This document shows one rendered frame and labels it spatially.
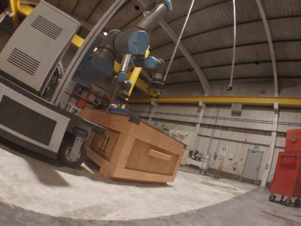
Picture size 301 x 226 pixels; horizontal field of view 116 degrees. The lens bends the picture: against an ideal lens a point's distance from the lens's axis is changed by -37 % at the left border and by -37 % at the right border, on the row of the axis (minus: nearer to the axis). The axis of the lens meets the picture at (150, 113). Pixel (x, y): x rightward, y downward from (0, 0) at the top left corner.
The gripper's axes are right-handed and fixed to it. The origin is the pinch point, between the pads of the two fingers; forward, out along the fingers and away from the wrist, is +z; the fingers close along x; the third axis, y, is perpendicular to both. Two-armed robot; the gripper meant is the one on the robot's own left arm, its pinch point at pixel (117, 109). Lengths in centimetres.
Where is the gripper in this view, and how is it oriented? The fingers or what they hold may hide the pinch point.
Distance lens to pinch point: 162.5
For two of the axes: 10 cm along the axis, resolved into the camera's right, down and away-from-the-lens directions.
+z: -3.4, 9.1, -2.3
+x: -6.0, -4.0, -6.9
